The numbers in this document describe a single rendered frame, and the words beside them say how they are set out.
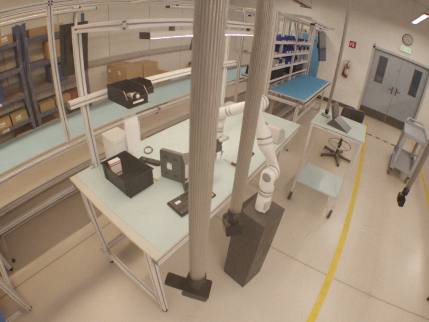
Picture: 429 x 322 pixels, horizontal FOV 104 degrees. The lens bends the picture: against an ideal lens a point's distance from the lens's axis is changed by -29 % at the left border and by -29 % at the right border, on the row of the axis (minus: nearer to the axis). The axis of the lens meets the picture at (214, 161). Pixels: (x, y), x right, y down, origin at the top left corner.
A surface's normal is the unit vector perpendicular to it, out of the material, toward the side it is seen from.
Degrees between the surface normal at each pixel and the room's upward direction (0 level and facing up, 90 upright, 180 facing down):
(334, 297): 0
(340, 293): 0
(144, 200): 0
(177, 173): 90
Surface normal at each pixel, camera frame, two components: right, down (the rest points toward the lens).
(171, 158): -0.36, 0.50
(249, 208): 0.07, -0.83
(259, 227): -0.72, 0.35
